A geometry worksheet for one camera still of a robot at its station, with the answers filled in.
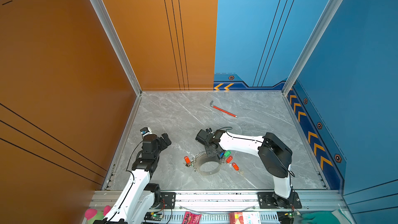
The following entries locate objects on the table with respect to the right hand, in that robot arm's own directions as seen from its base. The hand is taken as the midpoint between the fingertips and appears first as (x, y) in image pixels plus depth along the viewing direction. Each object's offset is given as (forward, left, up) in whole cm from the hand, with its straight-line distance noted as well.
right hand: (211, 152), depth 89 cm
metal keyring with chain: (-3, +7, -1) cm, 7 cm away
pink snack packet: (-31, +10, 0) cm, 32 cm away
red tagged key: (-8, -13, -2) cm, 15 cm away
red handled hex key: (+37, -1, +1) cm, 37 cm away
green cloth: (-30, -47, 0) cm, 56 cm away
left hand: (+5, +28, +10) cm, 30 cm away
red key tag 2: (-4, -10, -1) cm, 11 cm away
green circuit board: (-30, +27, -1) cm, 40 cm away
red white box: (-31, -14, +3) cm, 34 cm away
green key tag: (-1, -9, -1) cm, 9 cm away
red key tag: (-5, +13, -1) cm, 14 cm away
